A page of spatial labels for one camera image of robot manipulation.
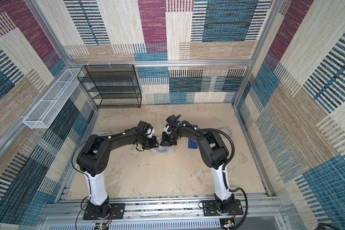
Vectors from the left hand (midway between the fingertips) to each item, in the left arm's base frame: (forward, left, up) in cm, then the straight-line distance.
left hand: (160, 146), depth 96 cm
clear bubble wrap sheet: (-4, -2, +3) cm, 5 cm away
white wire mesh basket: (-1, +54, +32) cm, 63 cm away
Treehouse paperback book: (+9, +41, +1) cm, 42 cm away
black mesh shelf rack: (+43, +38, +17) cm, 59 cm away
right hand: (-1, -2, +3) cm, 4 cm away
